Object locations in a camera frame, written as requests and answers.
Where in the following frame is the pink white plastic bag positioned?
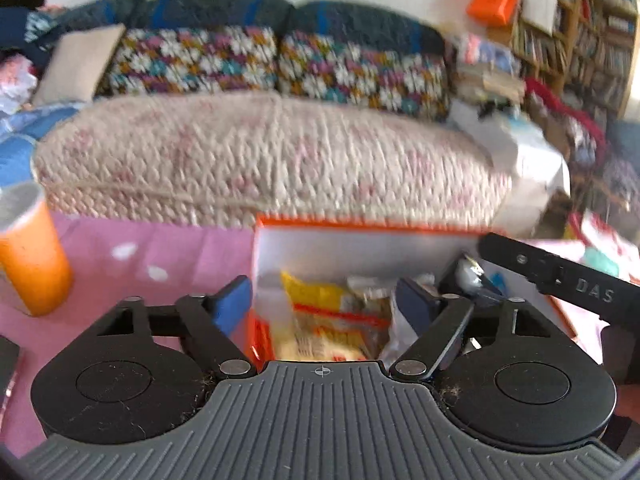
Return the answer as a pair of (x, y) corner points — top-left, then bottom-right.
(0, 55), (38, 116)

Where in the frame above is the dark smartphone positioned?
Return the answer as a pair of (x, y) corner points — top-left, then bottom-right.
(0, 337), (21, 401)

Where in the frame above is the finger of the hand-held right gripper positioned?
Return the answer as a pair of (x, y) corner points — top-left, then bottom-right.
(479, 232), (640, 323)

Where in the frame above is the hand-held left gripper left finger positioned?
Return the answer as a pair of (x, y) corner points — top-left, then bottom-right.
(95, 276), (258, 378)

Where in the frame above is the beige red-print snack packet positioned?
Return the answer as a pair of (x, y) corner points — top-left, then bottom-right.
(270, 305), (391, 363)

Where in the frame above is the dark blue patterned sofa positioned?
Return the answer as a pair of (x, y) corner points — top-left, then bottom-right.
(0, 0), (451, 96)

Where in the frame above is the green tissue pack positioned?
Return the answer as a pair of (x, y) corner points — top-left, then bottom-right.
(582, 247), (631, 281)

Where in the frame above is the quilted beige sofa cover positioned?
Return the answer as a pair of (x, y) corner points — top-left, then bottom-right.
(32, 91), (513, 236)

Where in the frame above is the white cloth covered stand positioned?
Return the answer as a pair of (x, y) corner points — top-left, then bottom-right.
(447, 100), (571, 236)

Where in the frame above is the orange paper bag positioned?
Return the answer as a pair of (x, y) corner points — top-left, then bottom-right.
(467, 0), (516, 28)

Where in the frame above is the pink floral tablecloth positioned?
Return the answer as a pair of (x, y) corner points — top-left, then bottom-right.
(0, 212), (640, 456)

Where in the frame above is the stack of books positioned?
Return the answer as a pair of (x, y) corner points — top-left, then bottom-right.
(452, 32), (526, 106)

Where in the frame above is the dark blue floral clothing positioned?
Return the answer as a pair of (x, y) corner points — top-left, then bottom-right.
(0, 7), (66, 61)

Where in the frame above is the blue striped blanket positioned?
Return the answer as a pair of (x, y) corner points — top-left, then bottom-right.
(0, 102), (86, 196)

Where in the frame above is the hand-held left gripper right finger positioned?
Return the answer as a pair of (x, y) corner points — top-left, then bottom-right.
(390, 277), (556, 380)

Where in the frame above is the beige pillow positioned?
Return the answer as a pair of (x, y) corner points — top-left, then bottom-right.
(31, 24), (126, 106)

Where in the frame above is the orange cylindrical canister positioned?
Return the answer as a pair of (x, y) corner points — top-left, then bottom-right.
(0, 182), (75, 317)

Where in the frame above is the yellow red gift box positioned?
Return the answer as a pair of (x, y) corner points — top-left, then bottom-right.
(565, 212), (640, 281)

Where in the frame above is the red cloth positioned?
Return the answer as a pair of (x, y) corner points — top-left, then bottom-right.
(522, 77), (608, 161)

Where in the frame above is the orange cardboard box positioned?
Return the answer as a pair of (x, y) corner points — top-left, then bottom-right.
(248, 214), (601, 366)

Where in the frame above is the floral cushion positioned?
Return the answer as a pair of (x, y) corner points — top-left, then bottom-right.
(107, 27), (278, 96)
(277, 35), (451, 121)

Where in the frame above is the wooden bookshelf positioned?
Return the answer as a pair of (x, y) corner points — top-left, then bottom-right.
(515, 0), (640, 116)

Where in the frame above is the yellow snack packet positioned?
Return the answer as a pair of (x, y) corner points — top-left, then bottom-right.
(280, 270), (346, 311)

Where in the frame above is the blue snack packet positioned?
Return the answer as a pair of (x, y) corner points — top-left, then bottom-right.
(455, 256), (507, 306)

